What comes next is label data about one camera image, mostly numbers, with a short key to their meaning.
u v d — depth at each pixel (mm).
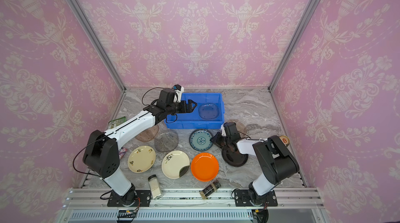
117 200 699
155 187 744
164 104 671
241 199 729
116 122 999
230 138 743
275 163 445
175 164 852
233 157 983
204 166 831
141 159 854
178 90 777
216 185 748
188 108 777
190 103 777
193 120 919
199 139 944
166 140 944
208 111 1066
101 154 457
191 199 759
